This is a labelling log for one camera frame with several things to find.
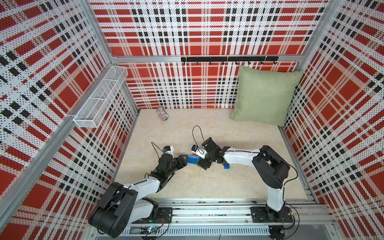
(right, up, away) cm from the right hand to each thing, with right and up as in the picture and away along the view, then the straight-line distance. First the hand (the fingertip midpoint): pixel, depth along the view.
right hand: (203, 157), depth 93 cm
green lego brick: (-4, -2, -3) cm, 5 cm away
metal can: (-32, +30, +22) cm, 49 cm away
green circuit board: (-26, -29, -24) cm, 45 cm away
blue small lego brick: (+14, -5, -3) cm, 15 cm away
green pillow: (+40, +41, +4) cm, 58 cm away
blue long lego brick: (-7, 0, -2) cm, 7 cm away
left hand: (-10, +1, -3) cm, 11 cm away
